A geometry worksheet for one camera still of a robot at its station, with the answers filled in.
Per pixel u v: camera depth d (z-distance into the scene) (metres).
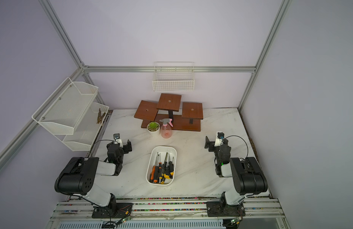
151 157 0.87
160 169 0.85
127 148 0.91
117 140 0.80
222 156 0.70
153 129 0.98
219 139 0.78
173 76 0.97
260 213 0.74
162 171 0.83
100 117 0.98
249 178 0.45
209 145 0.84
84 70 0.93
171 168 0.87
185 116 0.97
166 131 0.99
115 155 0.72
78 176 0.46
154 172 0.84
